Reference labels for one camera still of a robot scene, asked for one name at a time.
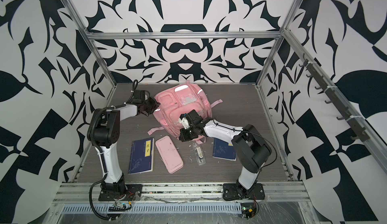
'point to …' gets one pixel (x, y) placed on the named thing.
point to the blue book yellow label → (222, 150)
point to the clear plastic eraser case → (199, 153)
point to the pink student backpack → (178, 100)
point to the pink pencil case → (169, 154)
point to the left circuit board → (117, 206)
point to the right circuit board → (248, 210)
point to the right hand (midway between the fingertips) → (179, 138)
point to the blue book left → (141, 158)
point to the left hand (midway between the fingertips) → (160, 99)
